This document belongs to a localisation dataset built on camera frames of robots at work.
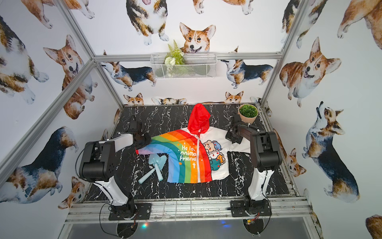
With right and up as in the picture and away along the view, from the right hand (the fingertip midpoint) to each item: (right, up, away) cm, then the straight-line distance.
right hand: (229, 137), depth 100 cm
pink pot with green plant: (+13, +17, 0) cm, 21 cm away
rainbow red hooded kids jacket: (-21, -10, -7) cm, 25 cm away
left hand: (-53, 0, 0) cm, 53 cm away
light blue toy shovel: (-48, -12, -10) cm, 50 cm away
